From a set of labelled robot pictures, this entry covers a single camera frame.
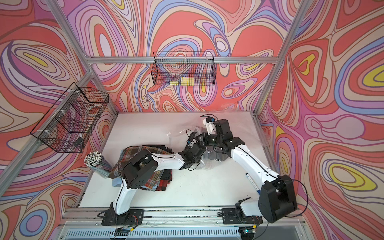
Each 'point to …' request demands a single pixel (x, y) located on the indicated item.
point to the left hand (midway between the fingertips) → (211, 152)
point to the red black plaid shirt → (165, 179)
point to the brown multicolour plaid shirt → (117, 171)
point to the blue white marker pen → (258, 190)
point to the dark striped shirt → (215, 155)
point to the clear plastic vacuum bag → (209, 159)
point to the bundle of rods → (95, 160)
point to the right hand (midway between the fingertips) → (196, 142)
